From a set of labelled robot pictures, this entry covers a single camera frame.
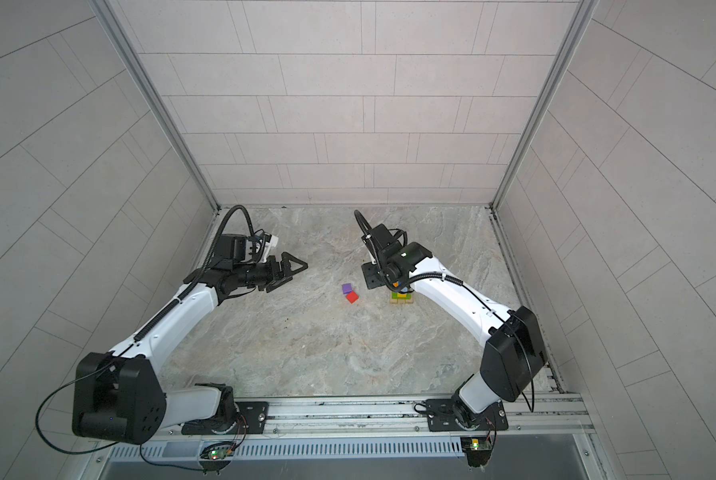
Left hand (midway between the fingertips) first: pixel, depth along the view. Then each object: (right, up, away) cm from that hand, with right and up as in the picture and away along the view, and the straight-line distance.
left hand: (304, 267), depth 79 cm
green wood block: (+28, -10, +10) cm, 32 cm away
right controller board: (+42, -41, -11) cm, 60 cm away
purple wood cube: (+10, -9, +16) cm, 20 cm away
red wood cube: (+12, -11, +13) cm, 21 cm away
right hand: (+18, -3, +3) cm, 18 cm away
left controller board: (-15, -38, -15) cm, 43 cm away
